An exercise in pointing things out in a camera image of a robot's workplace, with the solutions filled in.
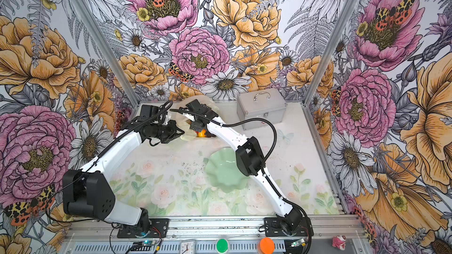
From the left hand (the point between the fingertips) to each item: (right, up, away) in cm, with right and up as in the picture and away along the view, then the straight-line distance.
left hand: (184, 137), depth 83 cm
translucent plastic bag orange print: (-2, +7, +4) cm, 8 cm away
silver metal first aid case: (+43, +17, +21) cm, 51 cm away
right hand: (+6, +9, +15) cm, 19 cm away
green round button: (+19, -36, -21) cm, 46 cm away
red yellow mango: (+6, 0, +16) cm, 17 cm away
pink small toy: (+63, -38, -16) cm, 75 cm away
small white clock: (+5, -41, -15) cm, 44 cm away
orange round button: (+34, -36, -21) cm, 54 cm away
